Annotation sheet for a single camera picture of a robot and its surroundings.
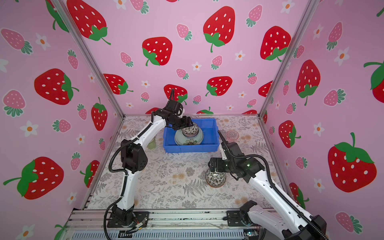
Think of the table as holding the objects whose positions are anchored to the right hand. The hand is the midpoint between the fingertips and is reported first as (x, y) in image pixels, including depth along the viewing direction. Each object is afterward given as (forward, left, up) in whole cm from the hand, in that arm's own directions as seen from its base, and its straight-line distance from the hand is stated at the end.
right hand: (214, 163), depth 76 cm
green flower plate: (+21, +24, -12) cm, 34 cm away
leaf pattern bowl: (-2, -1, -15) cm, 16 cm away
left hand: (+26, +17, 0) cm, 31 cm away
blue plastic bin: (+29, +3, -17) cm, 34 cm away
